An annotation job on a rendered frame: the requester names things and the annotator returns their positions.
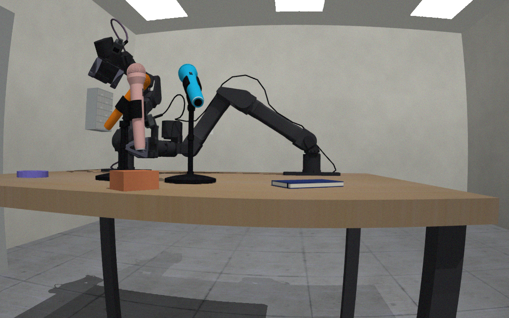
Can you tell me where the orange rectangular block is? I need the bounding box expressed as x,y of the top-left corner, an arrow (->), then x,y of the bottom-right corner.
110,170 -> 159,192

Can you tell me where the orange microphone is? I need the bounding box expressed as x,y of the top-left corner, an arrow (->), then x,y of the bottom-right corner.
104,74 -> 151,131

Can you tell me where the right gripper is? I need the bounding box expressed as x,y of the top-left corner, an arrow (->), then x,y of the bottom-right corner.
88,53 -> 124,89

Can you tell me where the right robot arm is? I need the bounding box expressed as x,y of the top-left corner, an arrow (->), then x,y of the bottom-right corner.
94,37 -> 162,172

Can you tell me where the pink microphone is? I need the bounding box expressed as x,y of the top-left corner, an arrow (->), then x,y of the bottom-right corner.
127,63 -> 146,151

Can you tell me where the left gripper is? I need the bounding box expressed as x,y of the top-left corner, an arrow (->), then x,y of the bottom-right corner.
125,117 -> 167,158

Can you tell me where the blue microphone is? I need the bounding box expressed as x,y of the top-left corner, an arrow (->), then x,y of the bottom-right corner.
178,64 -> 204,108

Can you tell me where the blue ring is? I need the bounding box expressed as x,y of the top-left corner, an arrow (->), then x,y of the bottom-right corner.
17,170 -> 49,178

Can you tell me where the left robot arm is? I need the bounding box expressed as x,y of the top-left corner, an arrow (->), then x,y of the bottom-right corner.
162,87 -> 340,176

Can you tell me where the dark blue notebook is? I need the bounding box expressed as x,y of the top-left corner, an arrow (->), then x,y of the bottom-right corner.
272,179 -> 344,189

